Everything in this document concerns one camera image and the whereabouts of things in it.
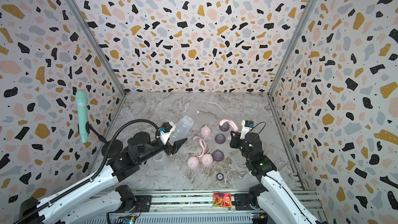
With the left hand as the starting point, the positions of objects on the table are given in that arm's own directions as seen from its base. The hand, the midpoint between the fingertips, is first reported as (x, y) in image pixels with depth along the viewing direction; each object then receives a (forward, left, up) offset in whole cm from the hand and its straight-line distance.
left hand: (183, 132), depth 70 cm
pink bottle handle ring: (+6, -8, -23) cm, 25 cm away
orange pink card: (-23, -18, -25) cm, 38 cm away
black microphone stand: (+4, +43, -24) cm, 49 cm away
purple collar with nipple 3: (-1, -16, -24) cm, 29 cm away
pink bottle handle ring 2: (+5, -22, +1) cm, 22 cm away
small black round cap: (-11, -17, -27) cm, 34 cm away
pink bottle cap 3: (-4, -10, -22) cm, 24 cm away
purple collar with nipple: (+18, -22, -25) cm, 38 cm away
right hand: (+5, -24, -7) cm, 26 cm away
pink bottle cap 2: (-5, -3, -22) cm, 23 cm away
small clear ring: (-12, -29, -24) cm, 39 cm away
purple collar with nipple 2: (+10, -18, -24) cm, 32 cm away
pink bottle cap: (+14, -10, -22) cm, 28 cm away
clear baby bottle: (-7, +12, -15) cm, 20 cm away
